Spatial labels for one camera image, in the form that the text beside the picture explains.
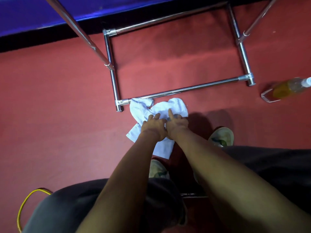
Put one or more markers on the person's right hand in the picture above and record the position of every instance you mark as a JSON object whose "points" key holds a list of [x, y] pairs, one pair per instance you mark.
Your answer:
{"points": [[177, 126]]}

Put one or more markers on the chrome metal rack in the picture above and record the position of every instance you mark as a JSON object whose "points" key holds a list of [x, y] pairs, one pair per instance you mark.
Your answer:
{"points": [[114, 82]]}

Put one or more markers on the blue printed banner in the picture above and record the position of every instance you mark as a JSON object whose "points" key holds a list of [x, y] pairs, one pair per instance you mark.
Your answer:
{"points": [[24, 14]]}

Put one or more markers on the grey trousers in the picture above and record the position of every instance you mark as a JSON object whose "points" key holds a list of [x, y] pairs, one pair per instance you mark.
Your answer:
{"points": [[60, 211]]}

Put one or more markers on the person's left forearm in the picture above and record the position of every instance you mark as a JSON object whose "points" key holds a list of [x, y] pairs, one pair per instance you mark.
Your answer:
{"points": [[121, 186]]}

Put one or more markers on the pale sneaker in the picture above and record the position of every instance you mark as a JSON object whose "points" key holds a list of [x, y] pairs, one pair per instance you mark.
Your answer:
{"points": [[158, 169], [222, 137]]}

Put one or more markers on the black stool frame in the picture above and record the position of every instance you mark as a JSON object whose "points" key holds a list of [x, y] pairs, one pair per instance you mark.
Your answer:
{"points": [[194, 195]]}

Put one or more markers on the light blue towel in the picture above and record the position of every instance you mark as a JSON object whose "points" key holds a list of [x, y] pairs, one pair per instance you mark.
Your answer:
{"points": [[145, 109]]}

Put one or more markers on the person's left hand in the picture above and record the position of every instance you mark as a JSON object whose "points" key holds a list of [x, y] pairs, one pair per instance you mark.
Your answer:
{"points": [[154, 127]]}

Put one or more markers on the person's right forearm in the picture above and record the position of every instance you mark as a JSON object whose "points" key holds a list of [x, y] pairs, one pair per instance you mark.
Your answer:
{"points": [[230, 181]]}

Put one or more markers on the bottle of amber liquid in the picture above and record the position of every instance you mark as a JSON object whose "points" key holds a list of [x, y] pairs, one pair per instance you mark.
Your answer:
{"points": [[281, 90]]}

